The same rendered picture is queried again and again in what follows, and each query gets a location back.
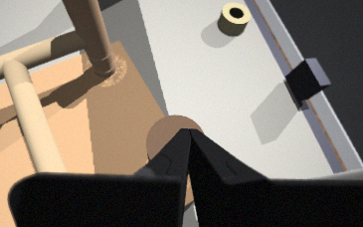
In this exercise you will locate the tan wooden stool legs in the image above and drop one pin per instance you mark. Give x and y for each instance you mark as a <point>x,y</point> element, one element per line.
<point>90,34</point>

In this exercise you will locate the light wooden stool seat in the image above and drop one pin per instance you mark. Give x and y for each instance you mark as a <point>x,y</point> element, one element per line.
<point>100,124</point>

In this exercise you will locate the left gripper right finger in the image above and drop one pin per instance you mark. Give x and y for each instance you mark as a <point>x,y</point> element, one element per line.
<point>227,193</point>

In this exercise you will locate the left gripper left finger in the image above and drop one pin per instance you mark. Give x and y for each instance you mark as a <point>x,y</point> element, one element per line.
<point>153,196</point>

